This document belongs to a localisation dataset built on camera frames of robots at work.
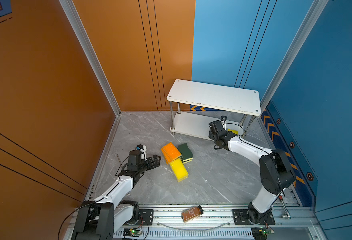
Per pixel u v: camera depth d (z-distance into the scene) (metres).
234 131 0.97
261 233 0.71
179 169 0.84
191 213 0.71
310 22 0.74
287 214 0.73
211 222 0.73
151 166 0.77
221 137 0.70
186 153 0.91
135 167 0.67
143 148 0.81
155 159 0.79
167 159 0.91
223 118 0.79
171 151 0.91
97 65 0.92
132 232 0.71
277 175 0.47
